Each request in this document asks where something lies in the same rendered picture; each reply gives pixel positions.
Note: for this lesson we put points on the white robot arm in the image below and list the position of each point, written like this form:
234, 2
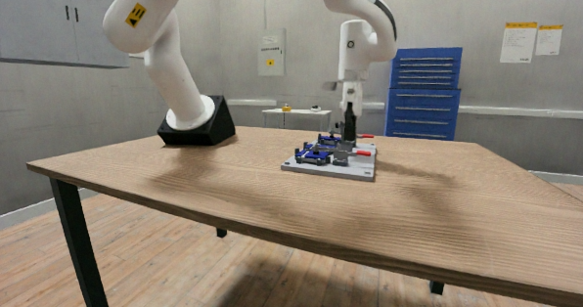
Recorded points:
133, 26

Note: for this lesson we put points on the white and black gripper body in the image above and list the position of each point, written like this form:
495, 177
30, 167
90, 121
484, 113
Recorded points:
356, 98

